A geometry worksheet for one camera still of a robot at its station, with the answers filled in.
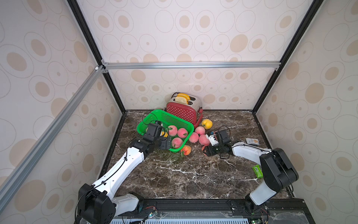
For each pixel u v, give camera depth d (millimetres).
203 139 928
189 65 916
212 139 852
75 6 673
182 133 975
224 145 718
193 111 965
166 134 970
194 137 952
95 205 380
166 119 1096
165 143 714
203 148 897
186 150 897
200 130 998
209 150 817
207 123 1031
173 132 991
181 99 998
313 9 686
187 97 1005
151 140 593
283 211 731
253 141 998
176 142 919
